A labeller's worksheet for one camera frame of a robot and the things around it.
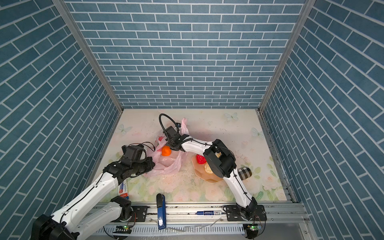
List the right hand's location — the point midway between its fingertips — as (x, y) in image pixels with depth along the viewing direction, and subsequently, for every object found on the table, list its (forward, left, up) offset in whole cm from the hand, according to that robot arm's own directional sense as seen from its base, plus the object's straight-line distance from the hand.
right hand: (169, 138), depth 98 cm
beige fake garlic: (-19, -26, 0) cm, 32 cm away
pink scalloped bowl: (-20, -23, -2) cm, 30 cm away
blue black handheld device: (-37, -3, -2) cm, 37 cm away
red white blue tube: (-33, +19, -3) cm, 38 cm away
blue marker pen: (-40, -28, -5) cm, 49 cm away
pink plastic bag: (-15, -3, -5) cm, 17 cm away
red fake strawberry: (-15, -22, +2) cm, 27 cm away
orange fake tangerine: (-10, 0, +1) cm, 10 cm away
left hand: (-20, +2, +4) cm, 21 cm away
